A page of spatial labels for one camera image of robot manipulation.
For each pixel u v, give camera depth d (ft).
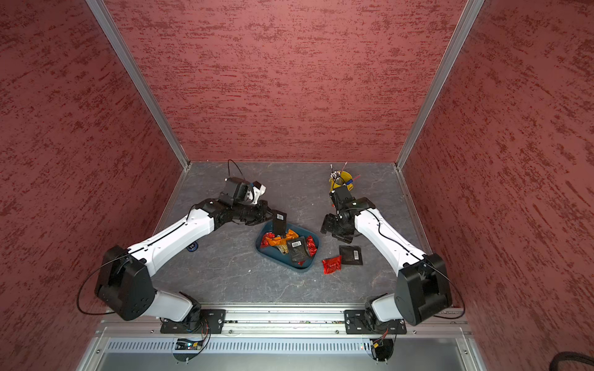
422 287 1.37
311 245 2.90
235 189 2.11
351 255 2.94
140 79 2.87
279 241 2.83
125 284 1.38
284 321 2.50
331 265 2.73
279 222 2.72
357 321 2.42
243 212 2.31
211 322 2.41
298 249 2.81
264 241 2.87
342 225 2.26
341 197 2.20
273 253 2.84
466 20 2.39
